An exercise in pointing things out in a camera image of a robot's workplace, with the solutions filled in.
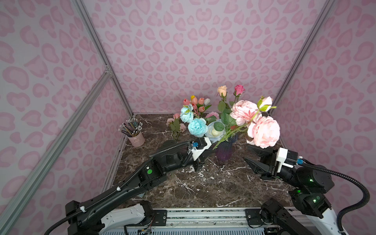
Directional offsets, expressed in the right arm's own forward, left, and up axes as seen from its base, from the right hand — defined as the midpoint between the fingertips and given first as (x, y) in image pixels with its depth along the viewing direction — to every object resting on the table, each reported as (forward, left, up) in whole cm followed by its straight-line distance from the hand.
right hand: (245, 155), depth 50 cm
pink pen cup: (+34, +59, -31) cm, 75 cm away
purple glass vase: (+25, -1, -43) cm, 50 cm away
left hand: (+5, +10, -5) cm, 12 cm away
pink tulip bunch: (+36, +16, -11) cm, 40 cm away
